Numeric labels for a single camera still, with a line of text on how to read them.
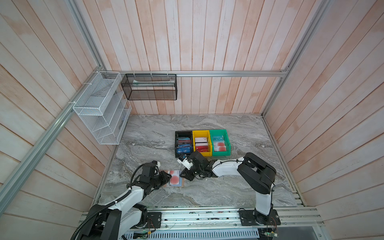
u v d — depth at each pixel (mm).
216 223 730
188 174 782
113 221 414
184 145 1004
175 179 858
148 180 683
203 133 1034
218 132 1069
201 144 1010
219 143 1019
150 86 1038
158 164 840
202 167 727
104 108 700
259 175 490
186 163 817
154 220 730
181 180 858
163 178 772
